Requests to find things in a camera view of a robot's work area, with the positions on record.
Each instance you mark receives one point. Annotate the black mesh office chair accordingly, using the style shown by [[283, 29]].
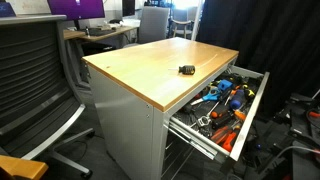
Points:
[[30, 66]]

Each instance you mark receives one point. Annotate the grey upholstered office chair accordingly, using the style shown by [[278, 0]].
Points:
[[153, 25]]

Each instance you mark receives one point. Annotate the grey workbench with wooden top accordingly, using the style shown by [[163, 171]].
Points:
[[150, 66]]

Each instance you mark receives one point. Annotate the silver adjustable wrench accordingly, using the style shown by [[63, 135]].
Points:
[[204, 121]]

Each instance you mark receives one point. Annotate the blue plastic block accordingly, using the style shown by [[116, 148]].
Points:
[[225, 85]]

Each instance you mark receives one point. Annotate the dark switched-off monitor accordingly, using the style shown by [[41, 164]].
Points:
[[128, 7]]

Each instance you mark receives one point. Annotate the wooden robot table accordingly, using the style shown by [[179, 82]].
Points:
[[20, 166]]

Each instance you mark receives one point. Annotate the black curtain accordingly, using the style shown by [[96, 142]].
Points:
[[266, 33]]

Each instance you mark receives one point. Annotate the black orange screwdriver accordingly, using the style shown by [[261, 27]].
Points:
[[220, 111]]

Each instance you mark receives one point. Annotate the monitor with purple screen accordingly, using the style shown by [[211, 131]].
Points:
[[76, 8]]

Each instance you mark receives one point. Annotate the black keyboard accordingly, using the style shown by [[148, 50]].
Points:
[[100, 32]]

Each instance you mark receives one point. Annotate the open grey tool drawer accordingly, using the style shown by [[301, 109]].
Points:
[[248, 123]]

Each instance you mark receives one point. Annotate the long wooden office desk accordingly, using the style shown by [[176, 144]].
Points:
[[71, 34]]

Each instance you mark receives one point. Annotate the blue display box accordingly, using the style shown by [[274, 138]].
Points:
[[6, 10]]

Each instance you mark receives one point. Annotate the wooden frame chair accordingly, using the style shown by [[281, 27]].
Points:
[[181, 22]]

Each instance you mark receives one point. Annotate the stubby black yellow screwdriver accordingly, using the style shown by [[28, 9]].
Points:
[[187, 69]]

